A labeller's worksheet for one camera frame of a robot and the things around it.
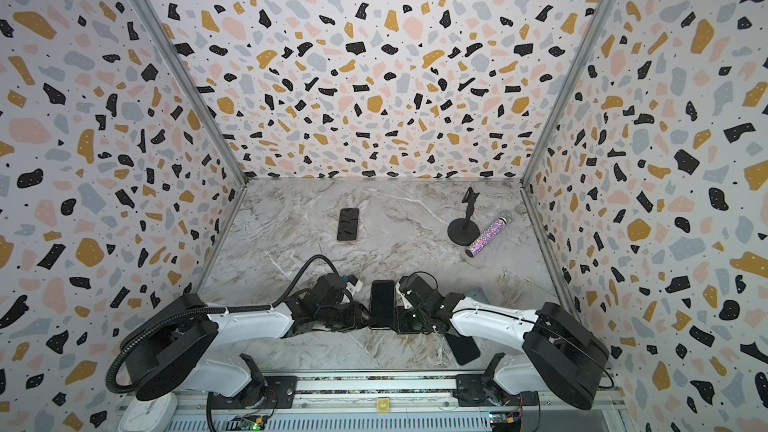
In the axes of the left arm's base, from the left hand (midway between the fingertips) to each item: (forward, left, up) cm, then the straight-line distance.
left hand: (375, 320), depth 81 cm
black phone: (-6, -24, -5) cm, 25 cm away
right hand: (-1, -3, 0) cm, 3 cm away
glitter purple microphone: (+29, -38, -2) cm, 47 cm away
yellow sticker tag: (-19, -3, -3) cm, 20 cm away
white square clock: (-20, +51, -1) cm, 54 cm away
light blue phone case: (+9, -30, -4) cm, 32 cm away
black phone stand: (+31, -30, -3) cm, 43 cm away
